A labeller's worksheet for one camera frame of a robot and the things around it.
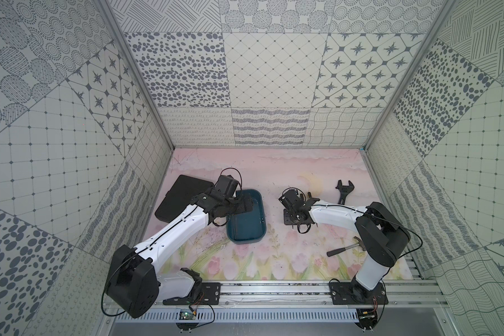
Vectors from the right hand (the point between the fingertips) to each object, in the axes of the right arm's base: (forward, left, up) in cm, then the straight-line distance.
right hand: (292, 219), depth 93 cm
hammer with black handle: (-14, -15, -1) cm, 21 cm away
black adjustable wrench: (+16, -27, 0) cm, 31 cm away
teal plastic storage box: (-3, +20, -1) cm, 20 cm away
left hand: (0, +21, +15) cm, 26 cm away
